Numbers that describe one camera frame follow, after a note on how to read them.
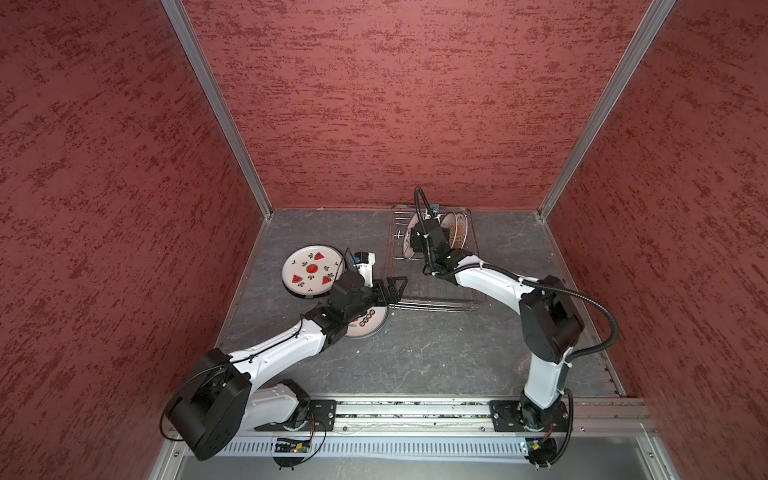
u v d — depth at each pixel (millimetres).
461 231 947
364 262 734
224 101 894
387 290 723
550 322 493
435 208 770
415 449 775
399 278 757
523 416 656
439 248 695
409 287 990
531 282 522
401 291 740
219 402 406
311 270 1003
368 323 897
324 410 748
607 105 878
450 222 1027
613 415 759
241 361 448
